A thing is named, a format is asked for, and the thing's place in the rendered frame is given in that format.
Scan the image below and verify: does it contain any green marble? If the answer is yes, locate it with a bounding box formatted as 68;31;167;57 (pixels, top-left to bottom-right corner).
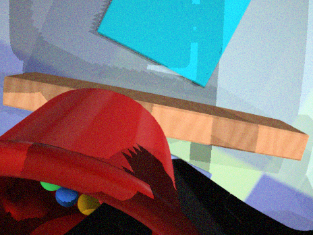
40;182;61;190

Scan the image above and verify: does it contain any orange flat bar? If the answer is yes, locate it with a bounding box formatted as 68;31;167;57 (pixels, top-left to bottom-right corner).
3;72;310;161

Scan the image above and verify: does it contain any yellow marble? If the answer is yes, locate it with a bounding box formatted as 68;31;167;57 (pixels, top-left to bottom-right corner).
78;194;100;215

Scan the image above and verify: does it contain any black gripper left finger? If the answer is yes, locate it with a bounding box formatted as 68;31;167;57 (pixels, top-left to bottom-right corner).
62;202;152;235

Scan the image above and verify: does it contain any blue marble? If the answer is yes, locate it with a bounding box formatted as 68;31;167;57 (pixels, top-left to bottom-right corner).
56;186;79;207

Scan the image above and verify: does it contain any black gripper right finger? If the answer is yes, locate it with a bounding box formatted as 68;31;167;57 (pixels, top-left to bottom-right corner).
172;158;313;235

